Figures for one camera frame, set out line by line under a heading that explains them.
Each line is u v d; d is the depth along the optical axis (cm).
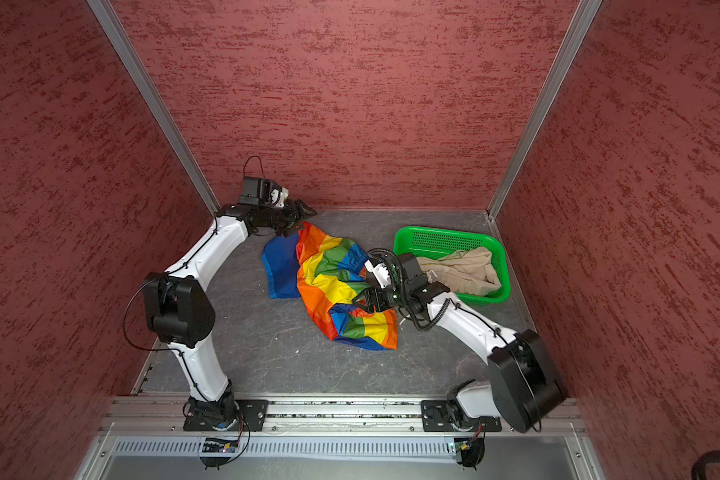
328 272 92
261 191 71
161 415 76
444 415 74
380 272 76
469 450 71
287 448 77
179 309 49
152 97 86
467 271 95
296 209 79
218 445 72
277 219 77
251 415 74
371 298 73
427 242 107
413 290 66
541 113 90
